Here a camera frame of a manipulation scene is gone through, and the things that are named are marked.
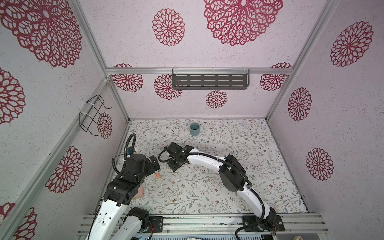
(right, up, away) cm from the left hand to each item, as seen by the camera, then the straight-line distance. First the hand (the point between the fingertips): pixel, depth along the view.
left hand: (149, 165), depth 74 cm
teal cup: (+23, +19, +34) cm, 45 cm away
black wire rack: (-31, +27, +3) cm, 41 cm away
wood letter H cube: (0, -10, +16) cm, 19 cm away
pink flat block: (-7, -17, +8) cm, 20 cm away
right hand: (+9, -3, +20) cm, 22 cm away
